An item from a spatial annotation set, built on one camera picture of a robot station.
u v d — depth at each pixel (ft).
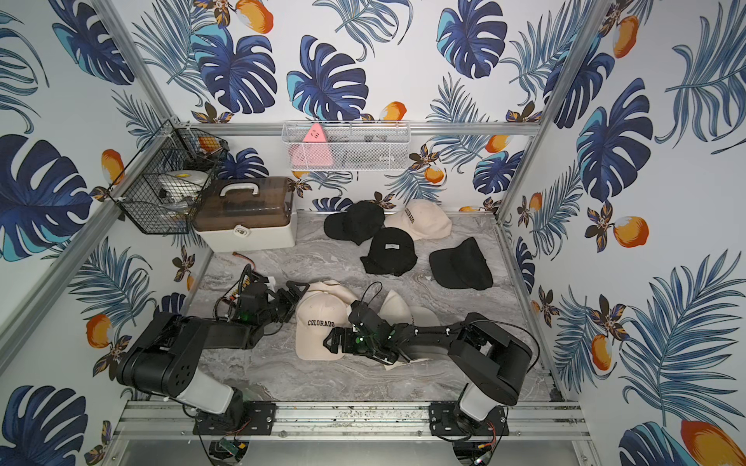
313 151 2.96
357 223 3.72
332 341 2.49
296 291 2.79
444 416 2.45
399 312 2.77
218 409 2.00
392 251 3.39
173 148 2.95
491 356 1.54
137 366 1.46
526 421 2.50
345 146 3.32
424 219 3.67
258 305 2.43
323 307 2.81
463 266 3.28
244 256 3.52
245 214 3.04
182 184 2.62
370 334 2.20
